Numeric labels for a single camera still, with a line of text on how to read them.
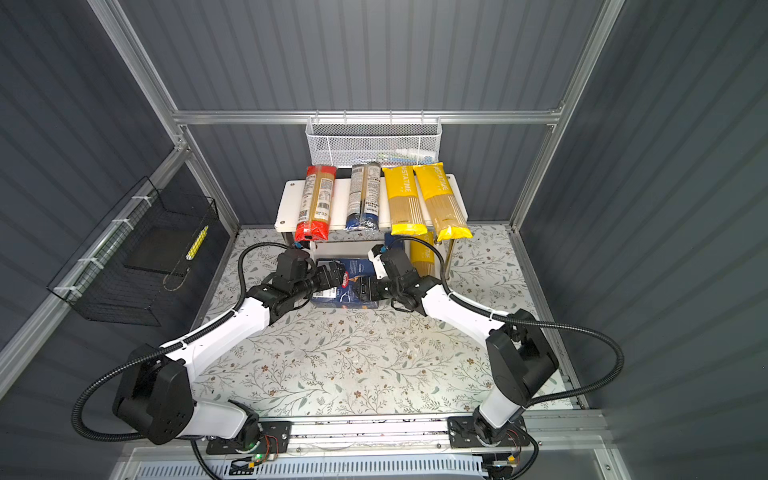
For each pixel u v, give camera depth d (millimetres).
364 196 771
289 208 790
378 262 770
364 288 754
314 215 721
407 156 914
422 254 811
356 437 754
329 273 764
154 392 422
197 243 787
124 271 713
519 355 447
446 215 718
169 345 449
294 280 651
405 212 733
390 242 1025
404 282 657
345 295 841
